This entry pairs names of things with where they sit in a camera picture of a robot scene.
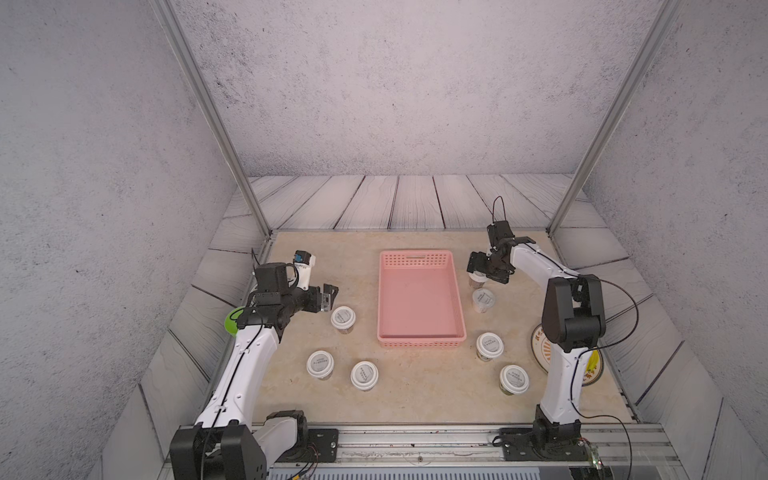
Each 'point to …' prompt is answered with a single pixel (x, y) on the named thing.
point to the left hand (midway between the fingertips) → (325, 285)
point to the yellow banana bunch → (593, 361)
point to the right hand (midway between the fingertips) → (480, 269)
